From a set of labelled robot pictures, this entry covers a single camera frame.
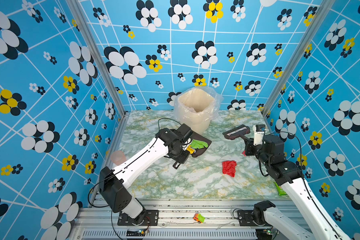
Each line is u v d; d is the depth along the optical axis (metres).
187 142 0.80
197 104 1.07
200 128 1.05
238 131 0.85
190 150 0.75
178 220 0.74
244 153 0.68
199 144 0.79
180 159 0.66
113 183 0.41
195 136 0.85
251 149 0.65
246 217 0.73
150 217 0.73
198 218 0.72
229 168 0.89
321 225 0.39
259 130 0.62
